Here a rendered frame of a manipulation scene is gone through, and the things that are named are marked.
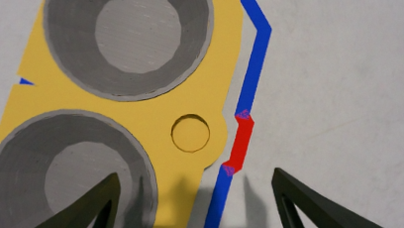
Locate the grey metal bowl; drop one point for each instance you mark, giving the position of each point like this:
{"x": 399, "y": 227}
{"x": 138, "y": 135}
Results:
{"x": 52, "y": 159}
{"x": 129, "y": 47}

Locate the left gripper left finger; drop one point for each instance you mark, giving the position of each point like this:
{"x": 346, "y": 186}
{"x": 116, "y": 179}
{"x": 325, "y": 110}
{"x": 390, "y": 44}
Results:
{"x": 101, "y": 200}

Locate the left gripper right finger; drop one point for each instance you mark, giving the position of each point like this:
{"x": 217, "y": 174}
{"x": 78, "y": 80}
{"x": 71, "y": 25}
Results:
{"x": 322, "y": 211}

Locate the blue tape outline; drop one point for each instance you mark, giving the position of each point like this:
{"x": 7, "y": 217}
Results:
{"x": 242, "y": 115}

